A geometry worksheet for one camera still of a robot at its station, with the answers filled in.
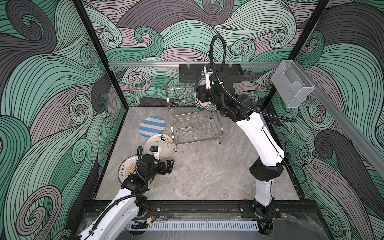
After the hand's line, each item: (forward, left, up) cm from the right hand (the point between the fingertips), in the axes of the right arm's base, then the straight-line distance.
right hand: (205, 85), depth 65 cm
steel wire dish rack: (+10, +9, -41) cm, 43 cm away
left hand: (-19, +20, -36) cm, 45 cm away
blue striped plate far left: (+11, +36, -45) cm, 59 cm away
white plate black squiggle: (-2, +25, -45) cm, 52 cm away
